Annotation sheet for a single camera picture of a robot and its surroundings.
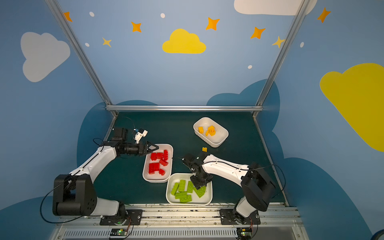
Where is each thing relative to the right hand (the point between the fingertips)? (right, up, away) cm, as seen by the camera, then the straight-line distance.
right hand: (202, 182), depth 81 cm
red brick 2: (-27, +6, +10) cm, 30 cm away
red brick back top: (-27, +12, +14) cm, 32 cm away
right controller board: (+20, -21, -9) cm, 31 cm away
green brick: (-11, -2, +3) cm, 12 cm away
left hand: (-27, +18, +2) cm, 32 cm away
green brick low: (-7, -4, +3) cm, 8 cm away
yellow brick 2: (+1, +29, +27) cm, 40 cm away
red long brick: (-23, +13, +15) cm, 30 cm away
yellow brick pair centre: (+9, +28, +27) cm, 40 cm away
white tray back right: (+10, +21, +23) cm, 33 cm away
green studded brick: (-12, -7, -1) cm, 14 cm away
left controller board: (-41, -20, -10) cm, 47 cm away
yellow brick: (+3, +15, +20) cm, 25 cm away
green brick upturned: (-8, -8, -1) cm, 12 cm away
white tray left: (-26, +1, +4) cm, 26 cm away
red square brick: (-24, +8, +12) cm, 28 cm away
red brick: (-30, +12, +12) cm, 35 cm away
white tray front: (-16, +2, +2) cm, 16 cm away
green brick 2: (-15, -3, +1) cm, 15 cm away
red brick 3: (-30, +6, +9) cm, 32 cm away
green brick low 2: (0, -5, +1) cm, 5 cm away
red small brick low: (-24, +4, +7) cm, 25 cm away
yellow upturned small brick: (+5, +26, +27) cm, 38 cm away
